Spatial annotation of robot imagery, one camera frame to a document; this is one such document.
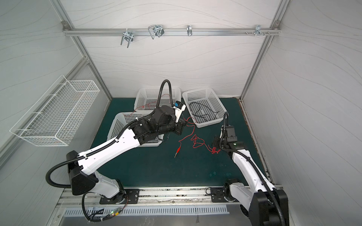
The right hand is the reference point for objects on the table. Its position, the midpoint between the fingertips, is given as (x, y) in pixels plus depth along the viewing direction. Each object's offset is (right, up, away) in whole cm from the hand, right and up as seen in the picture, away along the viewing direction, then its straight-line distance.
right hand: (218, 137), depth 85 cm
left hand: (-18, +11, -15) cm, 26 cm away
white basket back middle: (-53, +27, +33) cm, 68 cm away
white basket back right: (-4, +19, +29) cm, 35 cm away
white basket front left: (-65, +10, +13) cm, 67 cm away
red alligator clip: (-25, -10, +5) cm, 27 cm away
